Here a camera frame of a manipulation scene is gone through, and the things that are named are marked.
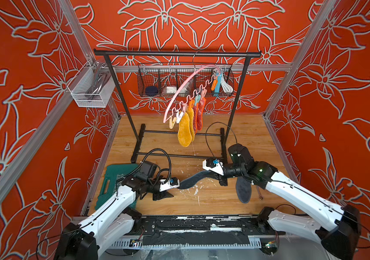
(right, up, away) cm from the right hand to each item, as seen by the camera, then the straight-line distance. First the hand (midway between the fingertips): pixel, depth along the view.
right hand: (202, 174), depth 68 cm
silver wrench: (+32, -16, +13) cm, 38 cm away
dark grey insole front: (+24, -12, +15) cm, 31 cm away
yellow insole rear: (-4, +26, +6) cm, 27 cm away
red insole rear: (+1, +30, +14) cm, 33 cm away
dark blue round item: (-28, +44, +32) cm, 61 cm away
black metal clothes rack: (-25, +10, +35) cm, 44 cm away
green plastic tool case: (-46, -4, +17) cm, 49 cm away
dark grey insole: (-4, -4, +3) cm, 7 cm away
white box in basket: (-15, +42, +20) cm, 48 cm away
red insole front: (-2, +27, +11) cm, 29 cm away
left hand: (-15, -10, +11) cm, 21 cm away
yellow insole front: (-8, +16, +14) cm, 23 cm away
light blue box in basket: (+11, +42, +20) cm, 48 cm away
